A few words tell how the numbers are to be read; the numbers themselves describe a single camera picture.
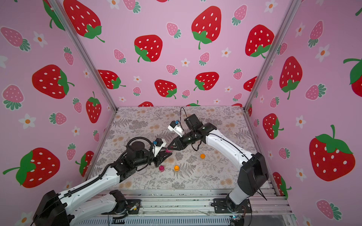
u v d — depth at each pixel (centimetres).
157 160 66
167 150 73
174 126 68
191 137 65
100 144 104
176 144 67
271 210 73
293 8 69
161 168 87
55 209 39
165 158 70
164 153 73
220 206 72
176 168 87
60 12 69
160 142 65
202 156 93
